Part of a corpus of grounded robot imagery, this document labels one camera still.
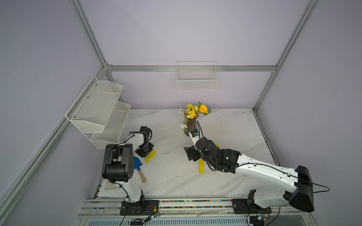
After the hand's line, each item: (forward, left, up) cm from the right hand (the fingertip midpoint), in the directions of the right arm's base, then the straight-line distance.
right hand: (192, 146), depth 75 cm
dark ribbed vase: (+20, -1, -7) cm, 22 cm away
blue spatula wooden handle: (-1, +35, -19) cm, 40 cm away
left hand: (+6, +29, -20) cm, 36 cm away
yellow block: (+4, +27, -19) cm, 33 cm away
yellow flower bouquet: (+20, -1, +7) cm, 21 cm away
